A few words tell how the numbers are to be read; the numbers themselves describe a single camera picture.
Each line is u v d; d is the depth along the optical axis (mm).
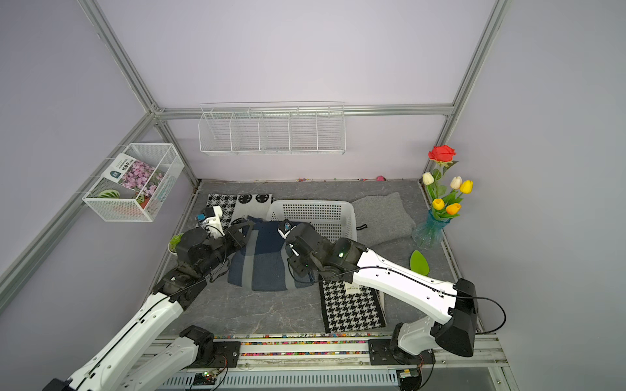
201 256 569
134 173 749
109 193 708
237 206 1059
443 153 786
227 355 725
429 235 916
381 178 1239
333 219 1050
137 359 453
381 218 1021
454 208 711
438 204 733
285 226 601
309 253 509
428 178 826
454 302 404
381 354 736
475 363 723
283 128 1000
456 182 791
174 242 870
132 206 723
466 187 771
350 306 789
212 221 655
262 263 748
